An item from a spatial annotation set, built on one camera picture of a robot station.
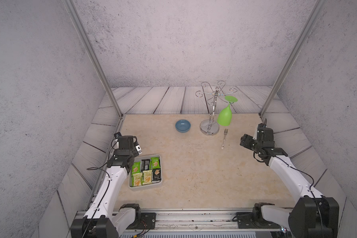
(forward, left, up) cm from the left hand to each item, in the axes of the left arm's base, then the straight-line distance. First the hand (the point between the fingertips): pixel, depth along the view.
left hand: (130, 148), depth 82 cm
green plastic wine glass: (+15, -54, +7) cm, 56 cm away
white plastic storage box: (+2, -1, -15) cm, 15 cm away
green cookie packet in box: (-5, -1, -14) cm, 15 cm away
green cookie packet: (-2, -11, -13) cm, 18 cm away
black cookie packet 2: (-10, -13, -13) cm, 22 cm away
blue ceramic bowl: (+27, -30, -14) cm, 43 cm away
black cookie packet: (-3, -6, -14) cm, 15 cm away
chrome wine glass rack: (+26, -50, -14) cm, 58 cm away
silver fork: (+23, -61, -17) cm, 67 cm away
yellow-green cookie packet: (-12, -3, -14) cm, 18 cm away
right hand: (+4, -65, +2) cm, 66 cm away
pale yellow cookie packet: (-10, -9, -14) cm, 19 cm away
